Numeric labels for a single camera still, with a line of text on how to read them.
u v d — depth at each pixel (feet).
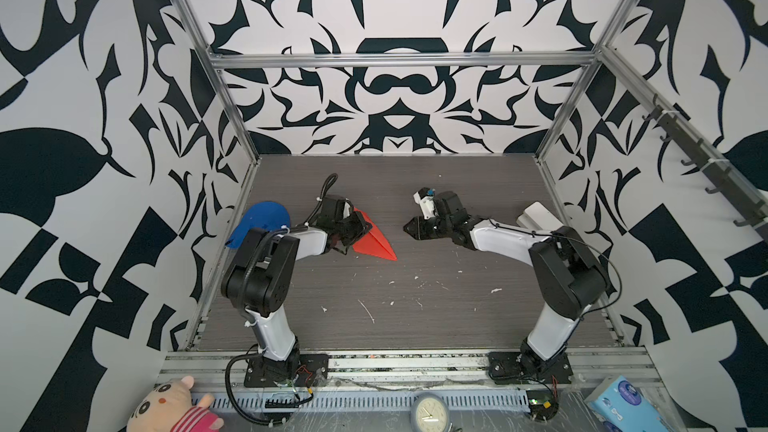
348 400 2.34
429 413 2.16
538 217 3.15
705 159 1.94
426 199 2.77
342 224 2.79
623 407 2.15
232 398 2.25
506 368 2.44
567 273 1.60
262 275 1.64
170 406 2.10
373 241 3.08
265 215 3.36
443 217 2.44
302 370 2.39
